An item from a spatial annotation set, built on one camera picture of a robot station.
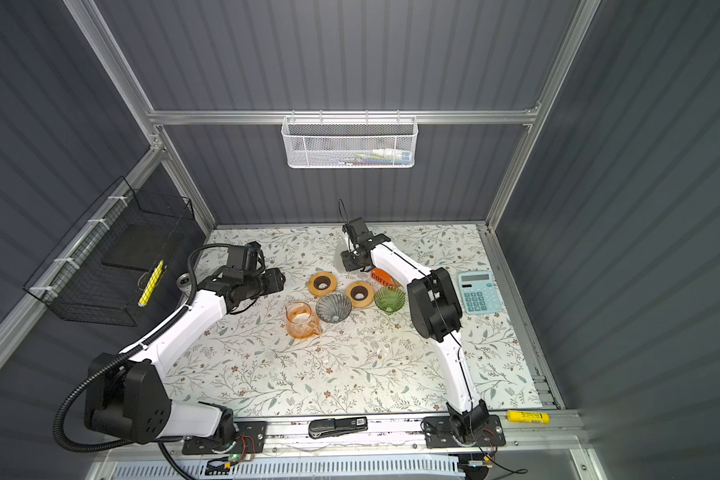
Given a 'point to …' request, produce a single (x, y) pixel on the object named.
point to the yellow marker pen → (150, 284)
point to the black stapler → (328, 427)
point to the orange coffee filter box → (382, 277)
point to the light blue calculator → (479, 292)
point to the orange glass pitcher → (301, 322)
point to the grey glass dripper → (333, 307)
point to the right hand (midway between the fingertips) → (353, 261)
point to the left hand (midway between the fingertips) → (278, 278)
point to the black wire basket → (113, 261)
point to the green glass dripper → (390, 299)
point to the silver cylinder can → (184, 282)
